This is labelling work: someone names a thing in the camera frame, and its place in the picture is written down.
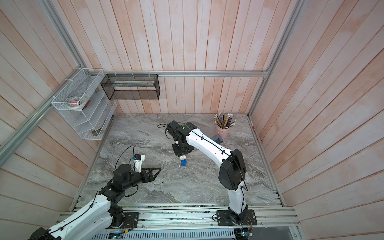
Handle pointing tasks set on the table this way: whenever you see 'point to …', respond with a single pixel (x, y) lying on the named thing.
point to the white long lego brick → (183, 157)
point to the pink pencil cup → (224, 132)
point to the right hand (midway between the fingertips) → (181, 153)
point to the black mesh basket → (131, 86)
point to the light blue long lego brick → (183, 162)
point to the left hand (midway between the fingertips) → (156, 171)
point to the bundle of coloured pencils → (223, 121)
